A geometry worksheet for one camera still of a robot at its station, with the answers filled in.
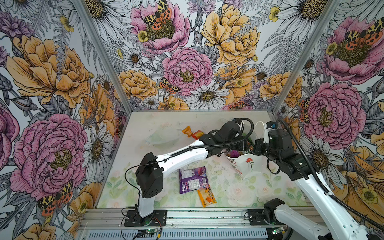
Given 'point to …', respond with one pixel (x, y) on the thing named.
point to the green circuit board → (152, 230)
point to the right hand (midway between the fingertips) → (255, 144)
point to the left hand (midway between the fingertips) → (247, 147)
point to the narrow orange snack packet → (206, 197)
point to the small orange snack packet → (187, 130)
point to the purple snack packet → (193, 179)
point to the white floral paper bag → (245, 177)
